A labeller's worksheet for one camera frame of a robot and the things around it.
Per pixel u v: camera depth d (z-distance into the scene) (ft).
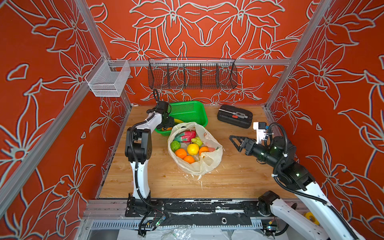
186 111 3.75
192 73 3.20
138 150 1.83
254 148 1.84
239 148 1.83
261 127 1.88
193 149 2.92
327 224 1.31
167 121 3.03
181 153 2.85
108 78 3.05
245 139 1.79
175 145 2.95
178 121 3.48
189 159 2.85
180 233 2.21
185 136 3.03
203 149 2.92
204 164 2.44
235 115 3.40
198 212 2.39
